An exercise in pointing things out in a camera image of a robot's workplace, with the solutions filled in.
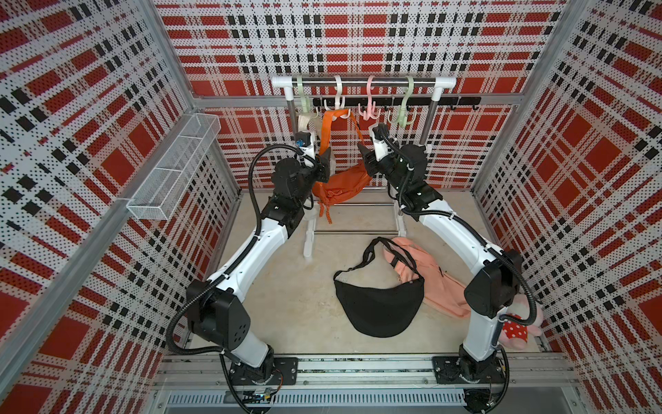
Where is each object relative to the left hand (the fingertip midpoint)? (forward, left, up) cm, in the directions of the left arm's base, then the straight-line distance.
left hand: (325, 146), depth 73 cm
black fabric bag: (-34, -17, -41) cm, 56 cm away
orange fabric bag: (+9, -6, -22) cm, 25 cm away
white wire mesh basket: (0, +60, -19) cm, 63 cm away
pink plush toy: (-42, -56, -38) cm, 79 cm away
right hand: (+3, -13, +1) cm, 13 cm away
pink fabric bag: (-28, -38, -38) cm, 61 cm away
